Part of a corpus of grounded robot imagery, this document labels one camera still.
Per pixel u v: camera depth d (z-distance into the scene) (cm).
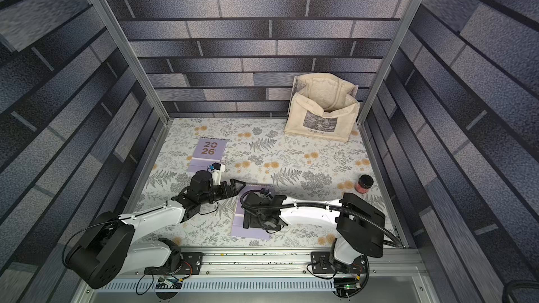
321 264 73
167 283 71
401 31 83
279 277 72
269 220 58
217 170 80
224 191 76
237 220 79
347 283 70
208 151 104
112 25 81
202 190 68
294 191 92
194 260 74
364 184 86
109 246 42
